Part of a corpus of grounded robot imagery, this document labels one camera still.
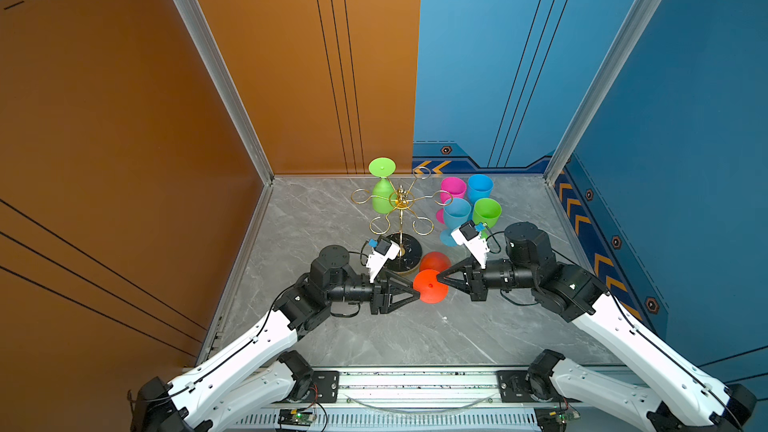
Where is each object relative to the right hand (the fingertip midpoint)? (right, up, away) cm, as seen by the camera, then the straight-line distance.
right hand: (438, 279), depth 62 cm
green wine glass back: (-13, +19, +24) cm, 33 cm away
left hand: (-5, -3, 0) cm, 6 cm away
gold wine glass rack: (-4, +1, +35) cm, 35 cm away
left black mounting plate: (-27, -30, +12) cm, 42 cm away
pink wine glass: (+10, +21, +39) cm, 45 cm away
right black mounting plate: (+20, -29, +10) cm, 37 cm away
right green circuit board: (+28, -36, +8) cm, 46 cm away
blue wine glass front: (+11, +13, +32) cm, 36 cm away
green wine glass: (+20, +13, +32) cm, 40 cm away
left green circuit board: (-33, -35, +8) cm, 49 cm away
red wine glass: (-1, -2, 0) cm, 3 cm away
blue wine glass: (+19, +22, +38) cm, 48 cm away
